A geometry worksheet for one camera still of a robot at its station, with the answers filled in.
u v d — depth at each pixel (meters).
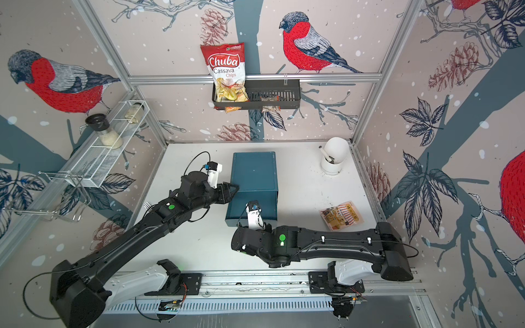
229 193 0.68
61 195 0.64
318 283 0.73
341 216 0.91
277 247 0.47
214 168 0.68
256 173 0.80
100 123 0.68
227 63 0.81
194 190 0.57
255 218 0.60
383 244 0.41
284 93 0.95
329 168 1.03
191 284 0.73
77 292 0.37
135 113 0.85
